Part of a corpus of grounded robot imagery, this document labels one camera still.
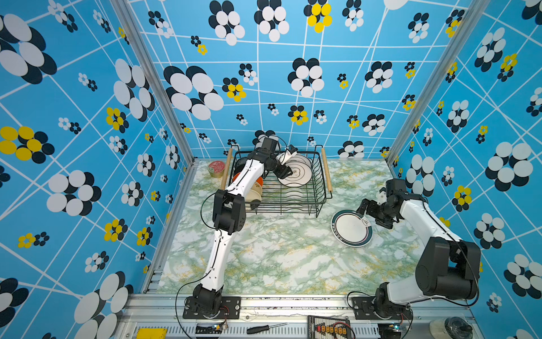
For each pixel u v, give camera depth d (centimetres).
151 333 69
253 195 94
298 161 102
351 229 95
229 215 63
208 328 72
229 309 72
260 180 101
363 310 73
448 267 43
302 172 102
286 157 88
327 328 69
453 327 61
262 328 70
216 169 112
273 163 86
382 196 83
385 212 73
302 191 106
